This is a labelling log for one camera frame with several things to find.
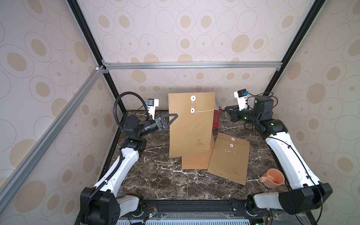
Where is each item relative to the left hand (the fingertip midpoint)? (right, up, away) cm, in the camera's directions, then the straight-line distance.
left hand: (180, 119), depth 61 cm
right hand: (+22, +6, +10) cm, 25 cm away
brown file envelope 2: (+12, -27, +31) cm, 42 cm away
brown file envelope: (+5, -6, +3) cm, 8 cm away
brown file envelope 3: (+32, -25, +31) cm, 51 cm away
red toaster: (+26, -1, +42) cm, 49 cm away
